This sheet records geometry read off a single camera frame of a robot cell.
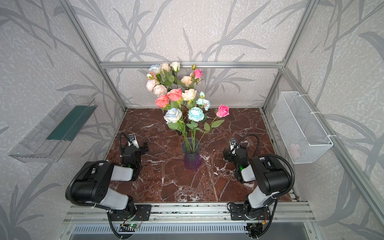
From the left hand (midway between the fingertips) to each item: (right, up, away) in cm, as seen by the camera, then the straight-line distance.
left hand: (138, 135), depth 91 cm
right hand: (+61, -5, +4) cm, 61 cm away
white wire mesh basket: (+82, +2, -31) cm, 88 cm away
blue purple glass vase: (+34, -5, -12) cm, 36 cm away
